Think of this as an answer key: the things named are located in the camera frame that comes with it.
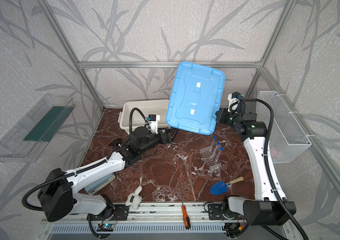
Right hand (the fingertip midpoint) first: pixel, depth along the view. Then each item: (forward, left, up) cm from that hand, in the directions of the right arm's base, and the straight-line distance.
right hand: (217, 108), depth 72 cm
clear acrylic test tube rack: (-10, 0, -34) cm, 36 cm away
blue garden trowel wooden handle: (-28, -5, -36) cm, 45 cm away
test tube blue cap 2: (-2, -10, -39) cm, 40 cm away
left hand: (-7, +20, -6) cm, 22 cm away
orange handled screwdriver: (-42, +16, -32) cm, 55 cm away
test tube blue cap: (0, -7, -34) cm, 35 cm away
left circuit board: (-46, +54, -34) cm, 79 cm away
